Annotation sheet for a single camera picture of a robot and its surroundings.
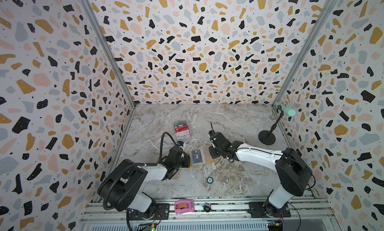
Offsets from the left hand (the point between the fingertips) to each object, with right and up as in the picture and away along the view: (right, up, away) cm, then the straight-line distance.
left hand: (193, 155), depth 90 cm
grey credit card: (+2, -1, +2) cm, 3 cm away
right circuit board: (+40, -29, -19) cm, 53 cm away
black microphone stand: (+50, +9, +13) cm, 52 cm away
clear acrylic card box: (-8, +13, +10) cm, 18 cm away
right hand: (+11, +6, -2) cm, 13 cm away
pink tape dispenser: (-3, -20, -18) cm, 27 cm away
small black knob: (+8, -20, -19) cm, 29 cm away
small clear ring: (+18, -12, -8) cm, 24 cm away
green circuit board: (-18, -29, -20) cm, 40 cm away
